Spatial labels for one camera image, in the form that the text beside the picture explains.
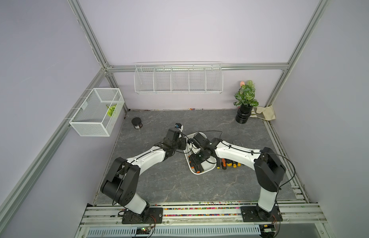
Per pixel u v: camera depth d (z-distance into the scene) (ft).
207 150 2.10
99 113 2.71
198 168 2.78
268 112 3.91
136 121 3.59
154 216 2.41
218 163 2.94
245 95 3.00
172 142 2.28
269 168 1.55
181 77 3.25
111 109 2.65
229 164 2.91
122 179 1.58
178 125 2.65
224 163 2.91
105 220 2.41
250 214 2.43
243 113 3.48
